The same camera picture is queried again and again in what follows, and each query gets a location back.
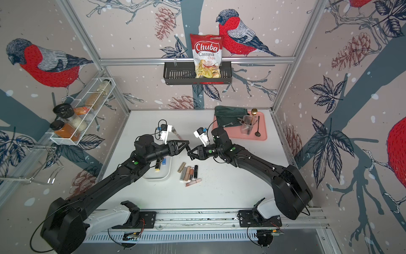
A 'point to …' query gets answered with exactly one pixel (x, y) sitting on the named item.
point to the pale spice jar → (104, 87)
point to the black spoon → (258, 133)
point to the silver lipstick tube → (183, 173)
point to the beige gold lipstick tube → (181, 167)
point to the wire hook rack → (53, 151)
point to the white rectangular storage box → (163, 174)
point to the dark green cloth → (227, 115)
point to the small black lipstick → (195, 171)
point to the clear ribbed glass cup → (246, 127)
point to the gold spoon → (254, 112)
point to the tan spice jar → (93, 100)
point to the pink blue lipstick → (164, 162)
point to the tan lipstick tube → (187, 174)
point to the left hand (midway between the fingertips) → (189, 141)
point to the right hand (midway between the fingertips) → (189, 153)
